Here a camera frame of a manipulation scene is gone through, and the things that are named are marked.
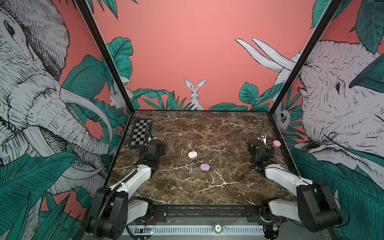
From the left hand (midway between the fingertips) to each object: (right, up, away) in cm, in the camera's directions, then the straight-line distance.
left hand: (152, 142), depth 87 cm
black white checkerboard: (-13, +4, +14) cm, 20 cm away
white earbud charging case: (+24, -9, +8) cm, 27 cm away
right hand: (+65, 0, 0) cm, 65 cm away
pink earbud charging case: (+31, -15, +1) cm, 35 cm away
